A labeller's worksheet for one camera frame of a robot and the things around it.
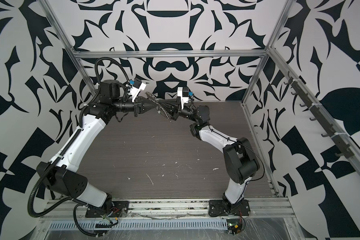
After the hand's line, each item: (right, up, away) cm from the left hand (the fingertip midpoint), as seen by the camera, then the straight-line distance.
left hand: (158, 102), depth 67 cm
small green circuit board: (+35, -59, +4) cm, 68 cm away
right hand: (+1, -1, -3) cm, 3 cm away
